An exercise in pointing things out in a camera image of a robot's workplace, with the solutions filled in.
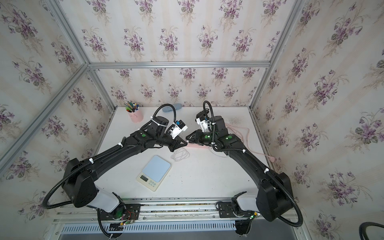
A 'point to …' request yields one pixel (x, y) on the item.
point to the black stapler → (202, 113)
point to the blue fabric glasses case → (170, 109)
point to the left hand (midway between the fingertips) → (187, 143)
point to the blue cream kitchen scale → (154, 173)
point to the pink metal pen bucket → (137, 116)
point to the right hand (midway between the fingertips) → (190, 138)
